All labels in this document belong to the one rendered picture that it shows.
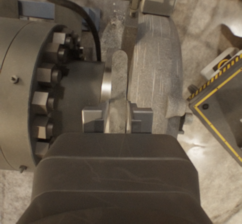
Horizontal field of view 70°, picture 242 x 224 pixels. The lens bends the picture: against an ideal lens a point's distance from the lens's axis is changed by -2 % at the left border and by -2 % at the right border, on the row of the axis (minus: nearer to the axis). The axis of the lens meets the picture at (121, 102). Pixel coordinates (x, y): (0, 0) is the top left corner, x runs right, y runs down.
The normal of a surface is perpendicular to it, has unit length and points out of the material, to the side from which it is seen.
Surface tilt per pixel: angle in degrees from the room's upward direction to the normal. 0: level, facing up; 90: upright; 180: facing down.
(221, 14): 0
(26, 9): 0
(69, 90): 31
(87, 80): 46
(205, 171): 0
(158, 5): 23
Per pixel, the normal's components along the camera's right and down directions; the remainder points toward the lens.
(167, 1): -0.04, 0.68
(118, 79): 0.01, 0.27
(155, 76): 0.07, -0.18
